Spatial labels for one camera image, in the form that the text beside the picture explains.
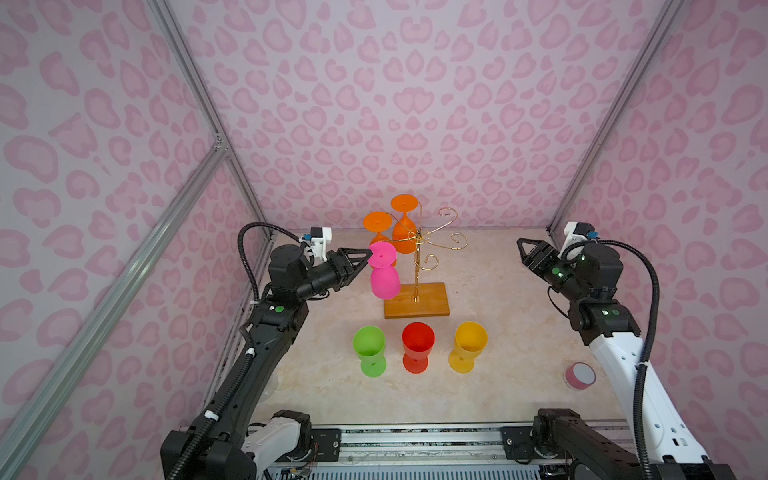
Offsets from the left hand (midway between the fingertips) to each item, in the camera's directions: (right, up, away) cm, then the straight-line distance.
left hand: (371, 253), depth 67 cm
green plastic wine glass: (-1, -24, +13) cm, 28 cm away
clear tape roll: (-28, -37, +14) cm, 48 cm away
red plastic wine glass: (+11, -23, +12) cm, 28 cm away
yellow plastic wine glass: (+25, -23, +12) cm, 36 cm away
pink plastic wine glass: (+3, -7, +12) cm, 14 cm away
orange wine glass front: (+1, +8, +10) cm, 13 cm away
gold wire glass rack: (+11, +4, +10) cm, 15 cm away
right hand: (+36, +3, +3) cm, 36 cm away
